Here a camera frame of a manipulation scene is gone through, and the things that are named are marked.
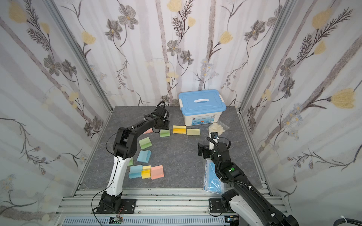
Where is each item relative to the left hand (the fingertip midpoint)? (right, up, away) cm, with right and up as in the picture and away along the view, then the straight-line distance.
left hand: (168, 124), depth 107 cm
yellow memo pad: (+9, -4, 0) cm, 10 cm away
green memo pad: (-2, -7, -4) cm, 8 cm away
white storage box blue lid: (+25, +12, -8) cm, 29 cm away
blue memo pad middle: (-14, -21, -16) cm, 30 cm away
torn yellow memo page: (+19, -6, -2) cm, 20 cm away
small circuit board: (-23, -49, -36) cm, 65 cm away
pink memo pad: (-5, -30, -21) cm, 37 cm away
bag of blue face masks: (+28, -34, -25) cm, 51 cm away
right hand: (+27, -9, -28) cm, 40 cm away
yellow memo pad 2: (-11, -29, -23) cm, 38 cm away
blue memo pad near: (-18, -29, -22) cm, 41 cm away
